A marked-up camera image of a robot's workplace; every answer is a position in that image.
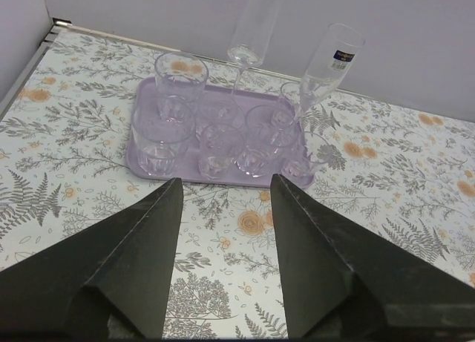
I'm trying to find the clear faceted tall glass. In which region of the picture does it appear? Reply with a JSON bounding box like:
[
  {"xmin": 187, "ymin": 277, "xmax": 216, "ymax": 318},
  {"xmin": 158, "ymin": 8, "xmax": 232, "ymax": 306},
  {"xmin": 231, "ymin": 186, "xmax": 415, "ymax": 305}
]
[{"xmin": 281, "ymin": 131, "xmax": 331, "ymax": 179}]

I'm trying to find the clear tall tumbler glass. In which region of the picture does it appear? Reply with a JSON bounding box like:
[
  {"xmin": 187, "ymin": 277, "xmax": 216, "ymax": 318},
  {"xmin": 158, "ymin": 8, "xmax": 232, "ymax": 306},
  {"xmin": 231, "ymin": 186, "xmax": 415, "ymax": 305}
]
[{"xmin": 236, "ymin": 105, "xmax": 298, "ymax": 177}]

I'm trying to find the lilac plastic tray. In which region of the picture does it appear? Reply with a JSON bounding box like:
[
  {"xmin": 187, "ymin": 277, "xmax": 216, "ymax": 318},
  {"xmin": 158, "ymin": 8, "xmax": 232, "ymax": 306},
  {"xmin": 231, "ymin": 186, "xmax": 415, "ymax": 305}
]
[{"xmin": 127, "ymin": 76, "xmax": 316, "ymax": 190}]

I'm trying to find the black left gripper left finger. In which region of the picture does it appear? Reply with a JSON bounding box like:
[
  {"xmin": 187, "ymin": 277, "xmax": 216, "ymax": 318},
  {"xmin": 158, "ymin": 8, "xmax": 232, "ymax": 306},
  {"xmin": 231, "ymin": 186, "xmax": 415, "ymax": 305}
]
[{"xmin": 1, "ymin": 178, "xmax": 183, "ymax": 341}]

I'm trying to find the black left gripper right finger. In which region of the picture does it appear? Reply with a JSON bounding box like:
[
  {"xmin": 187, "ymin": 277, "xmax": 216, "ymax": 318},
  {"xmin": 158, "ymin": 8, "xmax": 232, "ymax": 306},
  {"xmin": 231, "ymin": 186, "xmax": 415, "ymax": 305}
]
[{"xmin": 270, "ymin": 174, "xmax": 474, "ymax": 341}]

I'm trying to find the clear wine glass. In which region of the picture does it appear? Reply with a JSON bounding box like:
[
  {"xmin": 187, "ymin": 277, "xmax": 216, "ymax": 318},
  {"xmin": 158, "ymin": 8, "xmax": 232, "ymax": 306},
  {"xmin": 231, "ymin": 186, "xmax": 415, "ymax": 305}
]
[{"xmin": 271, "ymin": 82, "xmax": 304, "ymax": 130}]

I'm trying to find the clear small tumbler glass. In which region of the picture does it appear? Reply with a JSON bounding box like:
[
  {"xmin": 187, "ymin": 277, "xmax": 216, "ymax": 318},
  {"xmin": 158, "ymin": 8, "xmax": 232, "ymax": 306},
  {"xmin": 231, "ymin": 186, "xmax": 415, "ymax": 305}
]
[{"xmin": 198, "ymin": 123, "xmax": 244, "ymax": 180}]

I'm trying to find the small clear shot glass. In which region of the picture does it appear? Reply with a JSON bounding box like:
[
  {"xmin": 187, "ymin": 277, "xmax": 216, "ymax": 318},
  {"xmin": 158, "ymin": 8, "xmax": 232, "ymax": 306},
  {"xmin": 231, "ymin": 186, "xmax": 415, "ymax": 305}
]
[{"xmin": 196, "ymin": 92, "xmax": 238, "ymax": 131}]

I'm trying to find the clear faceted tumbler glass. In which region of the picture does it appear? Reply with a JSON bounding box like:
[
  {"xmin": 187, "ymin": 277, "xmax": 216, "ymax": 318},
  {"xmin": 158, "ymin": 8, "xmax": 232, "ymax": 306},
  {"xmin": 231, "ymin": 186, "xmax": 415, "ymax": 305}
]
[{"xmin": 154, "ymin": 51, "xmax": 209, "ymax": 114}]

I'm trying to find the clear plain drinking glass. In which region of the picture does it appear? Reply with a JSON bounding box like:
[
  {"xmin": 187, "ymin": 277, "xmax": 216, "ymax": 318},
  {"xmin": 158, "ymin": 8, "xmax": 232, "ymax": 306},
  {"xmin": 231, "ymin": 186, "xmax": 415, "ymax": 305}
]
[{"xmin": 227, "ymin": 0, "xmax": 283, "ymax": 96}]

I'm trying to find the clear champagne flute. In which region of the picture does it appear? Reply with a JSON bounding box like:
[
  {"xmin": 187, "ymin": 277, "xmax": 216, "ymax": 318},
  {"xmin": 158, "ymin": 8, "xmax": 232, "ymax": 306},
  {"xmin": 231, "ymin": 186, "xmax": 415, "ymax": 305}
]
[{"xmin": 296, "ymin": 23, "xmax": 365, "ymax": 119}]

